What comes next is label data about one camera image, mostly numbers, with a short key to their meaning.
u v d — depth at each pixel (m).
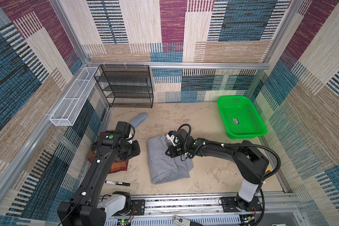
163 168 0.81
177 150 0.76
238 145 0.52
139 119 1.09
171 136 0.81
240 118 1.08
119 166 0.84
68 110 0.71
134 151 0.66
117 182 0.81
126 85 1.11
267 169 0.84
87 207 0.38
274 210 0.73
